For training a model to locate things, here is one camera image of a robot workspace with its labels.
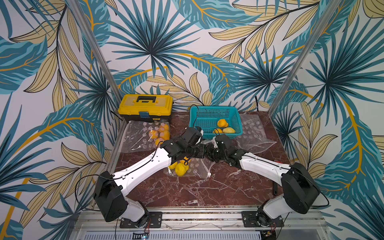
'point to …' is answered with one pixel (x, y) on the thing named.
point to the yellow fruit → (220, 131)
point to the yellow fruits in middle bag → (181, 167)
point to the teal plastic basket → (213, 120)
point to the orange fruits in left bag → (162, 133)
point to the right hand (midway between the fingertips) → (199, 151)
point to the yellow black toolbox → (145, 107)
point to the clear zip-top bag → (253, 139)
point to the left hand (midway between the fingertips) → (204, 153)
